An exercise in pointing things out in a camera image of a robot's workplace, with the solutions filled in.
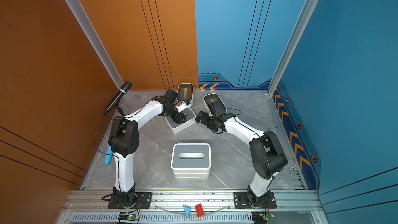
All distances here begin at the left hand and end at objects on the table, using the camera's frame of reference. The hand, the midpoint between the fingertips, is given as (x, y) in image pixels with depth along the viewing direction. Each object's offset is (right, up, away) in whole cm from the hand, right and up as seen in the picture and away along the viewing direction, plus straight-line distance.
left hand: (183, 114), depth 98 cm
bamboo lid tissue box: (+8, -32, -19) cm, 38 cm away
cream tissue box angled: (+18, +7, -27) cm, 34 cm away
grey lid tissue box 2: (+8, -25, -27) cm, 37 cm away
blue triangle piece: (+6, -42, -28) cm, 51 cm away
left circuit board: (-22, -45, -27) cm, 57 cm away
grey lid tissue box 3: (+5, -3, -2) cm, 6 cm away
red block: (+12, -41, -29) cm, 52 cm away
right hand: (+12, -3, -8) cm, 15 cm away
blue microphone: (-39, -22, -13) cm, 47 cm away
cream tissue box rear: (0, +16, +14) cm, 22 cm away
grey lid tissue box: (+7, -18, -25) cm, 32 cm away
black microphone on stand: (-31, +15, -11) cm, 37 cm away
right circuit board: (+39, -45, -29) cm, 66 cm away
